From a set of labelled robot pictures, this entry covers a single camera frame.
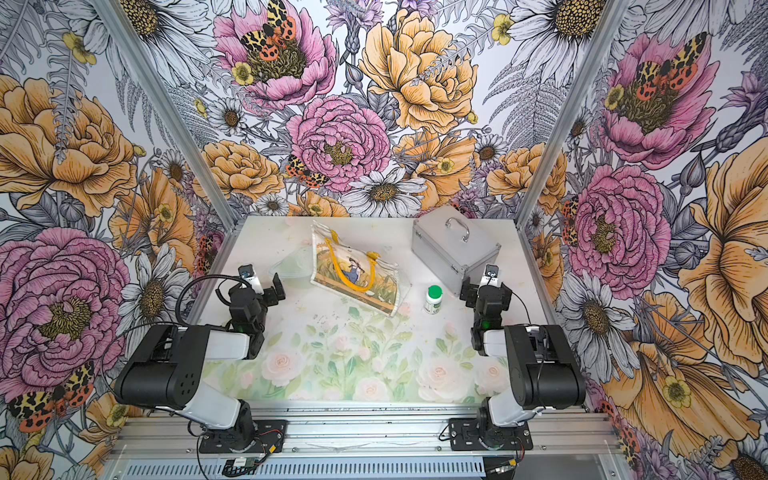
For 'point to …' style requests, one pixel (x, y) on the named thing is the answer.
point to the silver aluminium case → (453, 247)
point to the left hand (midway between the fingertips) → (263, 284)
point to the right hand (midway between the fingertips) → (482, 285)
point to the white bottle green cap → (434, 299)
